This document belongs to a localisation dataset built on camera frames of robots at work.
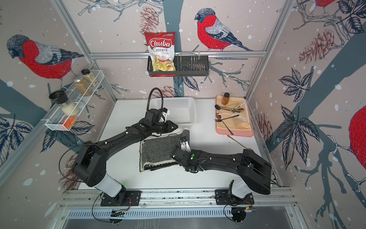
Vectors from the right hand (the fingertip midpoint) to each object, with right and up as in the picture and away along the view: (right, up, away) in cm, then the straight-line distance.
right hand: (184, 154), depth 84 cm
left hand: (-3, +18, 0) cm, 18 cm away
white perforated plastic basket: (-1, +26, +30) cm, 40 cm away
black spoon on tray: (+27, +29, +30) cm, 50 cm away
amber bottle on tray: (+33, +36, +28) cm, 56 cm away
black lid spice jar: (-57, +28, -16) cm, 65 cm away
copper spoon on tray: (+26, +22, +23) cm, 41 cm away
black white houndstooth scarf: (-18, 0, +4) cm, 18 cm away
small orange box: (-54, +21, -18) cm, 61 cm away
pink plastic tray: (+38, +20, +23) cm, 49 cm away
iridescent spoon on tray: (+45, +27, +26) cm, 59 cm away
